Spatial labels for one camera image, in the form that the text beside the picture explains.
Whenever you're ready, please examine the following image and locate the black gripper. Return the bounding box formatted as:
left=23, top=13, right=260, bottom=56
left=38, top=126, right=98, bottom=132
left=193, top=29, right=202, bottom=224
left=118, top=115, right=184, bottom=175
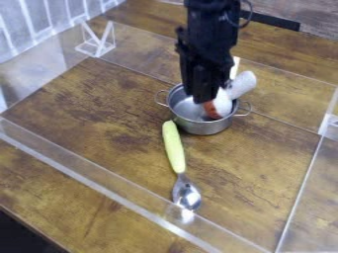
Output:
left=176, top=6, right=241, bottom=104

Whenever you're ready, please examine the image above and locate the white and brown plush mushroom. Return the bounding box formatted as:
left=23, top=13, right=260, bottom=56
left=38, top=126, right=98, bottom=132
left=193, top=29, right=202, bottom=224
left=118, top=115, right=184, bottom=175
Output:
left=202, top=71, right=258, bottom=120

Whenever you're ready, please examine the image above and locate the silver metal pot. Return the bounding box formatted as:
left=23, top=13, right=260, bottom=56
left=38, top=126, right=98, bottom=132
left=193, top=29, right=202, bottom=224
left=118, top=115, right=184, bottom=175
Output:
left=156, top=84, right=253, bottom=135

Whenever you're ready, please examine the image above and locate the yellow handled metal spoon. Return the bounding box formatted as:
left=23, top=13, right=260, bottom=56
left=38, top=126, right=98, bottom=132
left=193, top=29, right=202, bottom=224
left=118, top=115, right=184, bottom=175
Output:
left=164, top=121, right=202, bottom=211

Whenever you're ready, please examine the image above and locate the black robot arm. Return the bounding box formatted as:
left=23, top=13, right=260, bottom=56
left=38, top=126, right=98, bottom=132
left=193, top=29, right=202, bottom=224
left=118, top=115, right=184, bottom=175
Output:
left=176, top=0, right=241, bottom=104

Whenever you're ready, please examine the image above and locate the black strip on table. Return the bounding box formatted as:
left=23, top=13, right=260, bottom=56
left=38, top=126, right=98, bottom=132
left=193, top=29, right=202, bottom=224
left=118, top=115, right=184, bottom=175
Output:
left=241, top=10, right=301, bottom=32

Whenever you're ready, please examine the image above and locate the clear acrylic triangle stand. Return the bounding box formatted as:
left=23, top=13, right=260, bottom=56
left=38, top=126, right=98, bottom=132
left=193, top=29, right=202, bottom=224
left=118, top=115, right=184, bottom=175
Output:
left=75, top=21, right=117, bottom=58

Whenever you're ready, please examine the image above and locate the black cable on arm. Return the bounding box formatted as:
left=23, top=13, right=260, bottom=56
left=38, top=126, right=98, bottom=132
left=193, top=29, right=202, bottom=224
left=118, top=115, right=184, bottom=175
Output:
left=229, top=0, right=256, bottom=30

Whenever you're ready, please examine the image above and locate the clear acrylic barrier wall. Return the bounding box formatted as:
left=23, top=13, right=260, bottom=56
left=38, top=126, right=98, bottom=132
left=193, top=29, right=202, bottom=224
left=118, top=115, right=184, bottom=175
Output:
left=0, top=117, right=272, bottom=253

